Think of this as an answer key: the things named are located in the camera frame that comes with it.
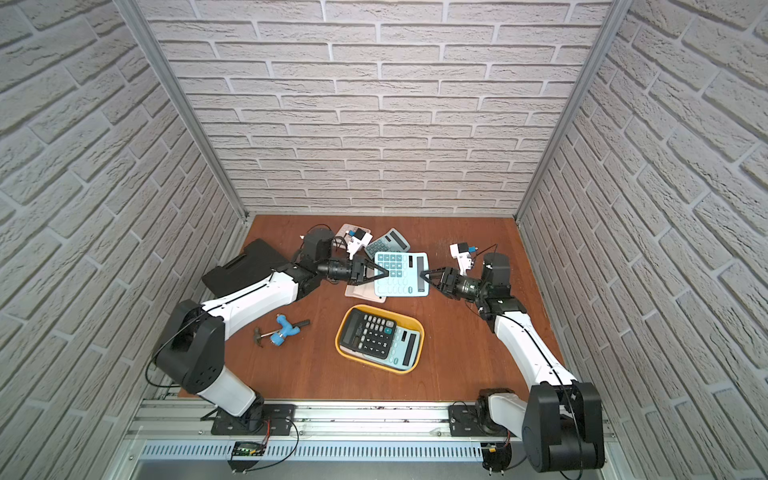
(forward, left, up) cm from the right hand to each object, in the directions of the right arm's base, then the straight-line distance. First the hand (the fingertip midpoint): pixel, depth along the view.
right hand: (428, 278), depth 77 cm
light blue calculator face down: (0, +6, +1) cm, 6 cm away
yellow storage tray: (-5, +7, -15) cm, 17 cm away
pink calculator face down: (+7, +18, -17) cm, 26 cm away
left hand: (+3, +13, +3) cm, 14 cm away
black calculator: (-8, +17, -15) cm, 24 cm away
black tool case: (+22, +56, -17) cm, 63 cm away
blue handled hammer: (-4, +42, -17) cm, 45 cm away
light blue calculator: (-13, +7, -18) cm, 23 cm away
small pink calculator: (+37, +26, -18) cm, 48 cm away
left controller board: (-33, +48, -23) cm, 62 cm away
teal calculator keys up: (+28, +9, -18) cm, 34 cm away
